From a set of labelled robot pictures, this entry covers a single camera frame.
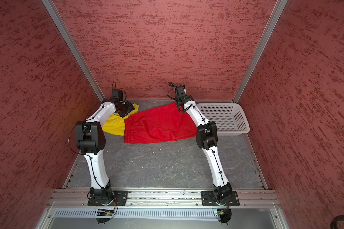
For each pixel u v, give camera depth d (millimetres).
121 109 867
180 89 828
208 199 738
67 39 825
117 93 813
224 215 721
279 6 708
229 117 1097
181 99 768
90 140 559
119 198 740
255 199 761
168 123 1031
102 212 725
